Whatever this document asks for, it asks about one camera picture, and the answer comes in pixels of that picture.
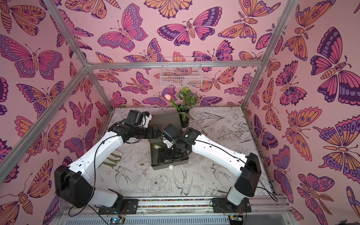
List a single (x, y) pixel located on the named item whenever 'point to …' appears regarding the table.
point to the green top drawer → (168, 165)
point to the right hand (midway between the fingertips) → (161, 165)
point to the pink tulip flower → (168, 97)
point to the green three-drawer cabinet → (162, 120)
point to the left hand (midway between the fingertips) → (157, 132)
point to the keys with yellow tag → (156, 146)
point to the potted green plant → (190, 101)
